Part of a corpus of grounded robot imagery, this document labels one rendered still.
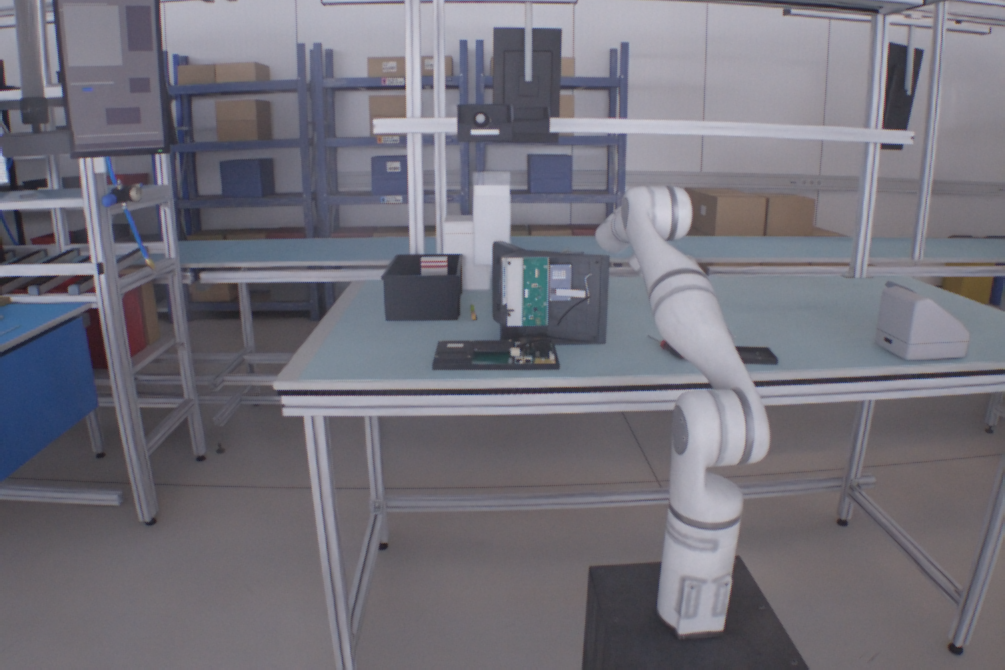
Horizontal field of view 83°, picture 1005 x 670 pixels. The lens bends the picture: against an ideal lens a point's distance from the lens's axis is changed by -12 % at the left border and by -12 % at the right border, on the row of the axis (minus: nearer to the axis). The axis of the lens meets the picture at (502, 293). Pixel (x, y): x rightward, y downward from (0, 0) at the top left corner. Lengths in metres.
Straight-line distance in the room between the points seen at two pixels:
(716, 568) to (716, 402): 0.22
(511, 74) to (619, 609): 2.67
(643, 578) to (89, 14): 1.98
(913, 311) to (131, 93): 2.16
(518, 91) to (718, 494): 2.60
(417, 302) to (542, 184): 3.50
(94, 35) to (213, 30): 3.86
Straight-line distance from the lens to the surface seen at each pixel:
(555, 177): 5.08
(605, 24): 5.67
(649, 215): 1.04
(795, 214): 5.09
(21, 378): 2.27
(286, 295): 5.41
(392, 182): 5.05
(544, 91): 3.24
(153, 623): 2.40
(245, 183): 5.36
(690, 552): 0.84
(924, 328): 1.61
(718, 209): 4.83
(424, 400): 1.30
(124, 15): 2.15
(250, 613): 2.33
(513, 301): 1.45
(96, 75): 2.16
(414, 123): 2.00
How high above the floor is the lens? 1.48
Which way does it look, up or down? 14 degrees down
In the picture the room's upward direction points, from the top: straight up
